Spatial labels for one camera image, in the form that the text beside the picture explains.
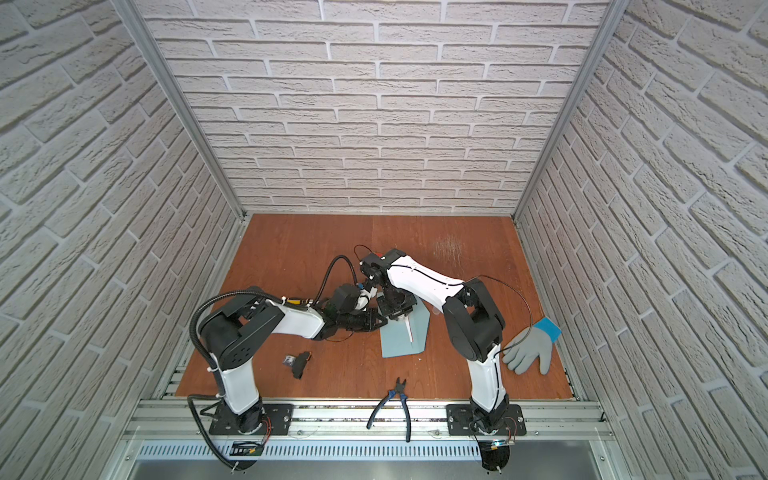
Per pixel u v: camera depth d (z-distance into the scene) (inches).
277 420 29.1
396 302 29.2
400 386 31.2
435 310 36.8
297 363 32.2
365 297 30.6
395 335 34.4
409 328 35.3
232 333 19.5
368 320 32.1
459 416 29.2
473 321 19.6
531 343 35.9
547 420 29.8
